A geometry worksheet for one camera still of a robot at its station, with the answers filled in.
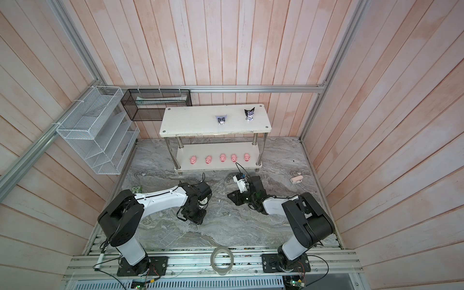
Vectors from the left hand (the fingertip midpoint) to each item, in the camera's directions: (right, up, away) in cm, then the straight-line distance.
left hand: (196, 222), depth 85 cm
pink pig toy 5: (+26, +32, +15) cm, 44 cm away
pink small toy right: (+54, +19, +13) cm, 59 cm away
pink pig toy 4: (+19, +31, +16) cm, 40 cm away
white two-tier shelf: (+6, +45, +38) cm, 60 cm away
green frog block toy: (-33, +14, +10) cm, 38 cm away
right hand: (+16, +12, +6) cm, 21 cm away
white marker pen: (-39, -12, -10) cm, 42 cm away
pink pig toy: (-4, +30, +14) cm, 34 cm away
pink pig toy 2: (+4, +30, +15) cm, 34 cm away
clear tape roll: (+12, -15, -14) cm, 24 cm away
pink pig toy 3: (+13, +31, +16) cm, 37 cm away
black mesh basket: (-31, +63, +20) cm, 73 cm away
